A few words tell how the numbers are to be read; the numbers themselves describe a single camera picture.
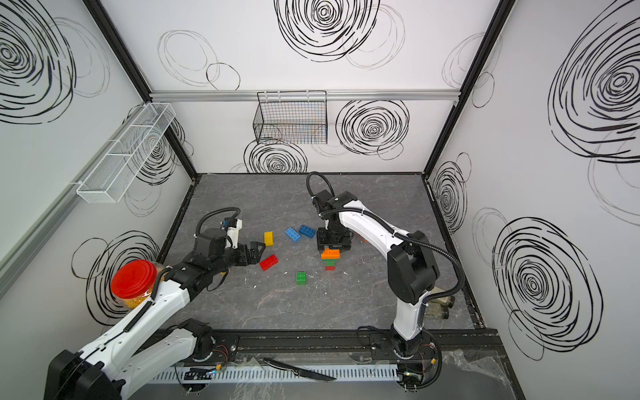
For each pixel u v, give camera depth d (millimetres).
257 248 733
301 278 845
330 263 863
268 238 963
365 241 558
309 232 987
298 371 702
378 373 707
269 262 902
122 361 427
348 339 769
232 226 711
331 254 822
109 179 723
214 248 618
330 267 884
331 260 858
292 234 970
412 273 473
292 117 965
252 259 719
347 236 771
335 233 711
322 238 751
